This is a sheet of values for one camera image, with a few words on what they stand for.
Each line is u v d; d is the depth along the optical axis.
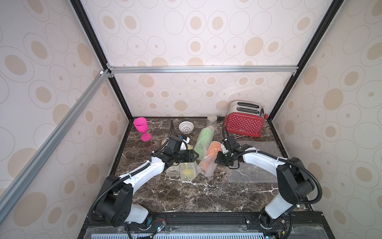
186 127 1.13
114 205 0.42
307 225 0.73
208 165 0.85
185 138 0.78
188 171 0.83
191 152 0.75
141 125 0.95
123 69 0.91
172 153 0.66
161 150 0.67
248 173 0.90
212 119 1.00
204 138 0.97
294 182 0.46
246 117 0.97
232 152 0.67
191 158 0.74
